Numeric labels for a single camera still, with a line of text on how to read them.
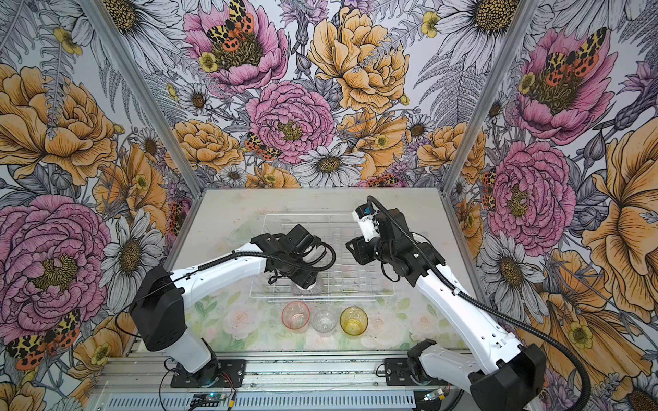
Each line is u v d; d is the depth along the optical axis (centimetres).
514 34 76
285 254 63
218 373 70
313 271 74
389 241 55
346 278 94
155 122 95
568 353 37
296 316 85
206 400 72
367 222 66
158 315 44
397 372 74
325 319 84
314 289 85
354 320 83
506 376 37
